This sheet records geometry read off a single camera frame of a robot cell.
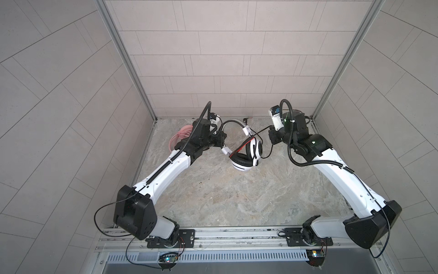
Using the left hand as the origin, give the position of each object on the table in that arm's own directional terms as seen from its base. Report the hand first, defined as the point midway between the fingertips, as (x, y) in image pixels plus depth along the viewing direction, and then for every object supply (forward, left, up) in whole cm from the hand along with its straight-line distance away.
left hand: (230, 132), depth 77 cm
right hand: (0, -17, +4) cm, 18 cm away
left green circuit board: (-46, +23, -20) cm, 55 cm away
